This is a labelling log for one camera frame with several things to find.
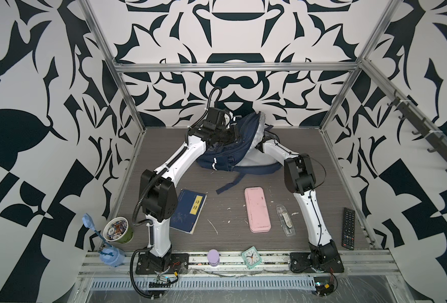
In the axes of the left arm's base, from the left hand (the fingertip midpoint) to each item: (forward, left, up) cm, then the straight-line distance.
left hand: (242, 132), depth 83 cm
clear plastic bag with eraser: (-30, -18, -25) cm, 43 cm away
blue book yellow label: (-24, +25, -25) cm, 43 cm away
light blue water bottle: (-42, +50, -18) cm, 68 cm away
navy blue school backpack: (-3, +7, -13) cm, 15 cm away
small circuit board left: (-50, +33, -28) cm, 66 cm away
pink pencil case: (-25, -6, -24) cm, 35 cm away
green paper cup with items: (-34, +50, -17) cm, 63 cm away
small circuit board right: (-54, -27, -27) cm, 66 cm away
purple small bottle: (-45, +14, -17) cm, 50 cm away
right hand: (+12, +6, -17) cm, 22 cm away
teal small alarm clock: (-44, -1, -24) cm, 50 cm away
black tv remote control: (-39, -42, -25) cm, 62 cm away
